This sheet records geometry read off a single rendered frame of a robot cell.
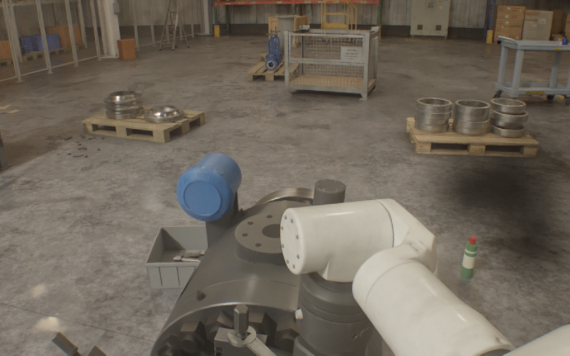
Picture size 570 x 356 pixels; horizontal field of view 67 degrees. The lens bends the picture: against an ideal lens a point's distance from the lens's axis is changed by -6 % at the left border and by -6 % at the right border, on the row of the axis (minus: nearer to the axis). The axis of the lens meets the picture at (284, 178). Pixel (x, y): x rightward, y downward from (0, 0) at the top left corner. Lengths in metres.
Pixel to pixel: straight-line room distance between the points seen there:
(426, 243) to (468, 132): 4.38
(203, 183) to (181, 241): 1.63
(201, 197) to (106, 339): 1.24
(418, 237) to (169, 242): 2.54
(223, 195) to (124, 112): 4.39
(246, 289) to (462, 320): 0.74
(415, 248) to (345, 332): 0.13
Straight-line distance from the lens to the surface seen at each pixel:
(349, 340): 0.50
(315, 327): 0.49
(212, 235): 1.41
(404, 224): 0.44
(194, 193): 1.28
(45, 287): 2.86
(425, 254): 0.40
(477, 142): 4.64
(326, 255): 0.43
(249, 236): 1.14
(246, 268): 1.09
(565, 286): 2.89
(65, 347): 0.89
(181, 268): 2.50
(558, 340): 0.29
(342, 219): 0.44
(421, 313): 0.34
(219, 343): 0.72
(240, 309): 0.68
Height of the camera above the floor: 1.50
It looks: 23 degrees down
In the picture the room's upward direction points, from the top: 1 degrees counter-clockwise
